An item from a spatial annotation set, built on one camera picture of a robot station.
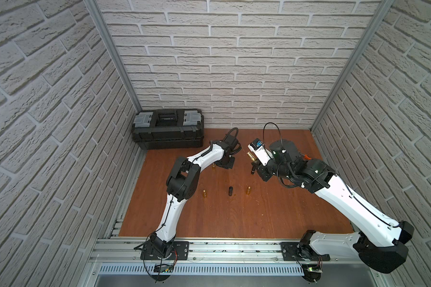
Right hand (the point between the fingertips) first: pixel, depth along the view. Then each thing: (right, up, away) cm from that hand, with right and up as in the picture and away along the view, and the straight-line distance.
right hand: (258, 160), depth 69 cm
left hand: (-10, -4, +29) cm, 31 cm away
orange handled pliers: (+38, -1, +36) cm, 52 cm away
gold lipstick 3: (-1, -17, +18) cm, 25 cm away
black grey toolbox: (-44, +16, +28) cm, 54 cm away
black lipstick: (-10, -17, +17) cm, 26 cm away
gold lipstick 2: (-23, -18, +18) cm, 34 cm away
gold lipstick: (-3, +2, -2) cm, 4 cm away
